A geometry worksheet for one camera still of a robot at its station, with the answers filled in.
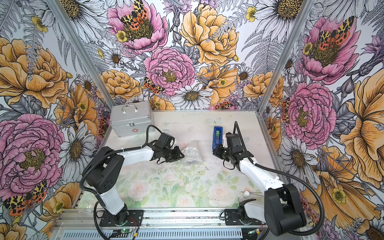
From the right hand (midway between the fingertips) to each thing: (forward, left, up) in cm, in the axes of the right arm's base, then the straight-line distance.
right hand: (212, 153), depth 87 cm
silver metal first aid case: (+23, +50, +7) cm, 55 cm away
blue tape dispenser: (+16, -5, -4) cm, 17 cm away
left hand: (0, +18, -6) cm, 19 cm away
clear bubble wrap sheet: (-10, +35, -9) cm, 38 cm away
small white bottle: (-21, -16, -6) cm, 27 cm away
